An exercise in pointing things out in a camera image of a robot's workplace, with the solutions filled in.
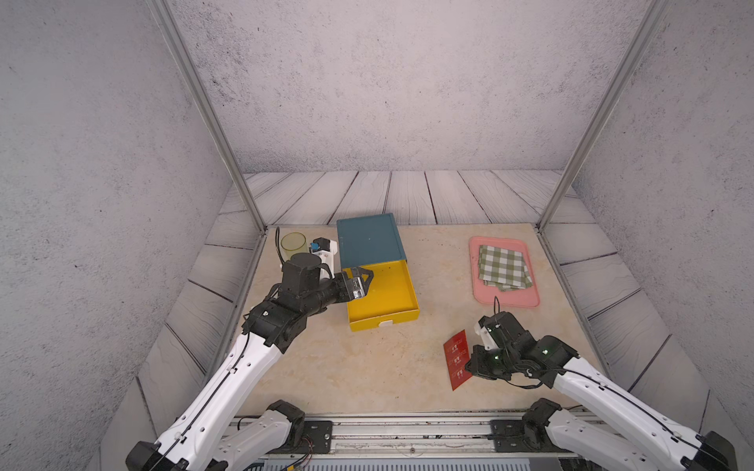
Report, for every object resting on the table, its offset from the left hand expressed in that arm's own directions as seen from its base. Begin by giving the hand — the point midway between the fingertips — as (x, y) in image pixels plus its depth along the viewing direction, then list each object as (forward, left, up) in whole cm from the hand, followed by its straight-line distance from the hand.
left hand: (365, 276), depth 70 cm
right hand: (-15, -25, -20) cm, 35 cm away
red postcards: (-10, -24, -24) cm, 35 cm away
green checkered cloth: (+23, -47, -28) cm, 59 cm away
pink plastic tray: (+12, -53, -29) cm, 62 cm away
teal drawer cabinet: (+19, 0, -8) cm, 20 cm away
